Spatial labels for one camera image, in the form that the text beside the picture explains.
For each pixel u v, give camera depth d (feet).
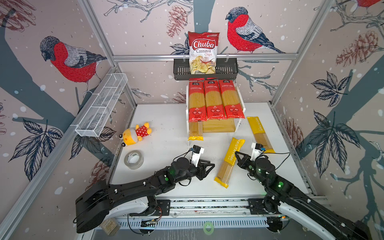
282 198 1.81
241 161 2.28
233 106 2.32
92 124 2.31
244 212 2.39
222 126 2.84
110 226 2.14
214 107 2.32
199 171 2.08
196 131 2.71
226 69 3.10
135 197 1.70
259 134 3.30
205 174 2.17
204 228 2.25
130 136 3.11
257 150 2.29
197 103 2.37
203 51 2.79
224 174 2.56
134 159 2.96
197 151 2.16
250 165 2.21
